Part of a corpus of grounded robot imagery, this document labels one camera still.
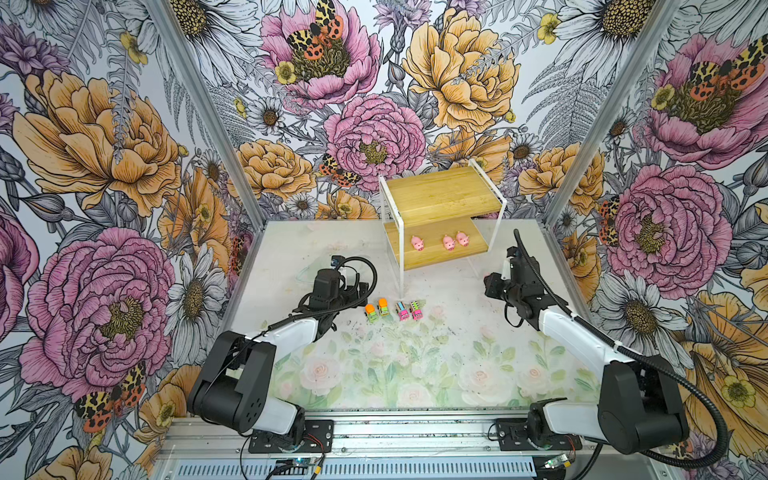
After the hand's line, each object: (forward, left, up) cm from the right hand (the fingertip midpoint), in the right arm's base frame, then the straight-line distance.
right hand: (487, 287), depth 89 cm
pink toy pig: (+12, +20, +7) cm, 24 cm away
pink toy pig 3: (+13, +6, +7) cm, 16 cm away
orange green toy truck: (-3, +35, -8) cm, 36 cm away
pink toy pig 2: (+12, +10, +7) cm, 17 cm away
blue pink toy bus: (-2, +25, -8) cm, 27 cm away
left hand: (+2, +40, -3) cm, 40 cm away
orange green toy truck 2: (0, +31, -9) cm, 32 cm away
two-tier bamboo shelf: (+7, +15, +22) cm, 28 cm away
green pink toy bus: (-3, +20, -9) cm, 22 cm away
